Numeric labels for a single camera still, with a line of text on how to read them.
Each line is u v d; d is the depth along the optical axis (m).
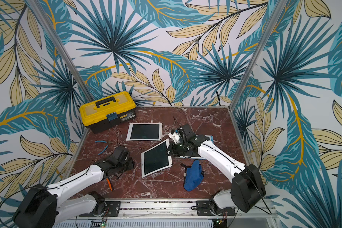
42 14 0.70
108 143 0.97
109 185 0.80
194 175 0.78
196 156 0.58
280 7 0.69
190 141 0.60
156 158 0.82
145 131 1.04
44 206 0.40
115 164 0.65
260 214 0.74
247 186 0.41
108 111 0.94
